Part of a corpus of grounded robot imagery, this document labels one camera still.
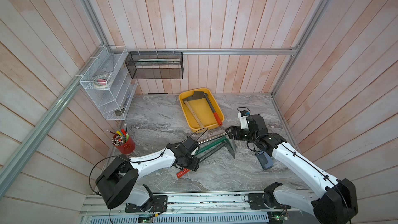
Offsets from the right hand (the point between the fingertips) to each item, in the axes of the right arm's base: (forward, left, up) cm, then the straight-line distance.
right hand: (230, 129), depth 82 cm
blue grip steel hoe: (0, +13, -14) cm, 19 cm away
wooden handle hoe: (+33, +27, -13) cm, 45 cm away
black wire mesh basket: (+31, +43, +20) cm, 56 cm away
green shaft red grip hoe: (0, +5, -15) cm, 15 cm away
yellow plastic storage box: (+29, +15, -18) cm, 37 cm away
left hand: (-16, +20, -14) cm, 29 cm away
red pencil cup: (-9, +56, +2) cm, 57 cm away
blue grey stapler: (-13, -20, -12) cm, 26 cm away
